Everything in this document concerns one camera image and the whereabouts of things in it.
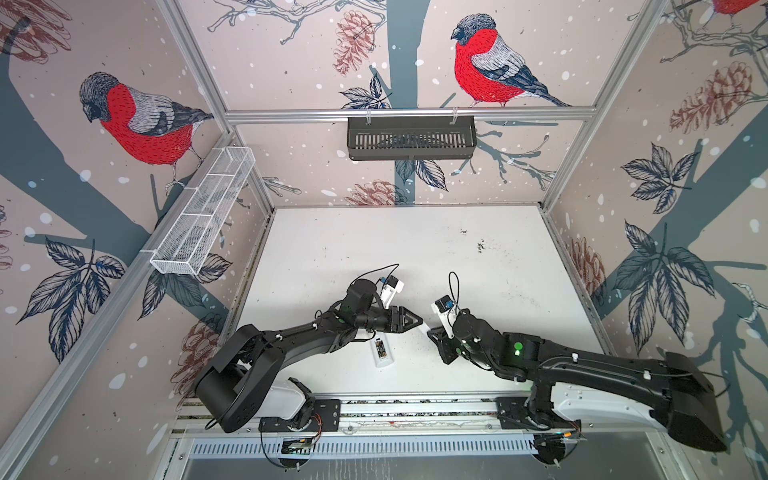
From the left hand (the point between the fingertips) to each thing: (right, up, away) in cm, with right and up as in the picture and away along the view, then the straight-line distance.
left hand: (417, 325), depth 76 cm
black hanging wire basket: (0, +58, +28) cm, 65 cm away
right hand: (+2, -3, 0) cm, 4 cm away
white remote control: (-10, -10, +7) cm, 15 cm away
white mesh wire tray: (-57, +21, -5) cm, 61 cm away
